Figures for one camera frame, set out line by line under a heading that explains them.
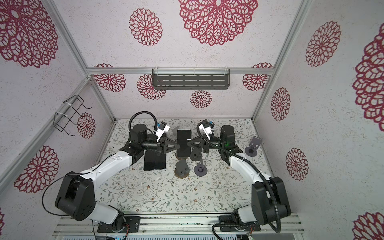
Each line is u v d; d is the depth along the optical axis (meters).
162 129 0.66
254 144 0.97
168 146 0.72
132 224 0.73
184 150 0.72
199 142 0.72
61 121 0.73
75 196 0.43
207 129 0.66
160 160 0.97
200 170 0.89
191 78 0.94
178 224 0.76
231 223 0.73
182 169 0.88
